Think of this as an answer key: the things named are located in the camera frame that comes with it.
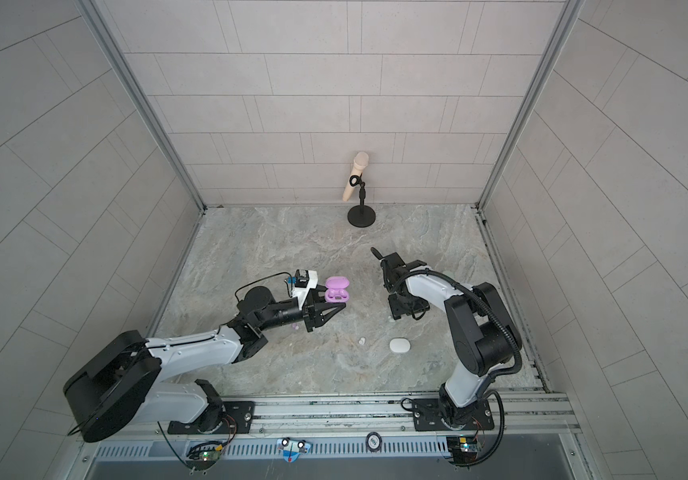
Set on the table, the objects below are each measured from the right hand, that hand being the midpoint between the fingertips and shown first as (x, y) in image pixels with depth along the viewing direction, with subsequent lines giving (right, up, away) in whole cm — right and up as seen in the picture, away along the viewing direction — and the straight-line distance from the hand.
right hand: (406, 311), depth 91 cm
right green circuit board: (+9, -25, -23) cm, 35 cm away
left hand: (-17, +8, -22) cm, 29 cm away
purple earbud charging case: (-20, +11, -22) cm, 31 cm away
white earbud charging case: (-4, -6, -10) cm, 12 cm away
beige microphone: (-14, +46, +3) cm, 49 cm away
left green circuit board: (-49, -26, -26) cm, 61 cm away
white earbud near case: (-14, -6, -8) cm, 17 cm away
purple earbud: (-29, +4, -24) cm, 38 cm away
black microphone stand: (-13, +31, +22) cm, 40 cm away
